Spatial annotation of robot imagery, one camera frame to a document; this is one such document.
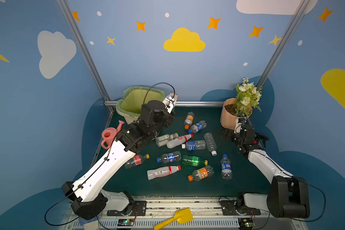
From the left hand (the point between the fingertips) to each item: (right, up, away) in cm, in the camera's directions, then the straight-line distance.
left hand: (168, 105), depth 63 cm
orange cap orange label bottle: (+18, -38, +19) cm, 46 cm away
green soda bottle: (+15, -33, +28) cm, 45 cm away
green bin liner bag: (-26, +9, +36) cm, 45 cm away
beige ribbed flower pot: (+41, -5, +36) cm, 55 cm away
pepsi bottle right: (+34, -35, +21) cm, 53 cm away
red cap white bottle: (+6, -21, +35) cm, 41 cm away
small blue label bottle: (+18, -12, +42) cm, 48 cm away
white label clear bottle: (-6, -20, +34) cm, 40 cm away
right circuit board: (+39, -60, +9) cm, 72 cm away
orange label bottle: (+15, -6, +48) cm, 51 cm away
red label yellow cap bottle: (-20, -31, +24) cm, 44 cm away
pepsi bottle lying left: (-2, -31, +27) cm, 41 cm away
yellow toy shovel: (+7, -56, +10) cm, 57 cm away
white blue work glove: (-43, -57, +7) cm, 71 cm away
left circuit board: (-22, -58, +8) cm, 63 cm away
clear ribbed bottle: (+28, -22, +33) cm, 48 cm away
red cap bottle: (-4, -37, +19) cm, 42 cm away
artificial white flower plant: (+48, +9, +24) cm, 55 cm away
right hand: (+38, -12, +26) cm, 48 cm away
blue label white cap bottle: (+19, -23, +32) cm, 44 cm away
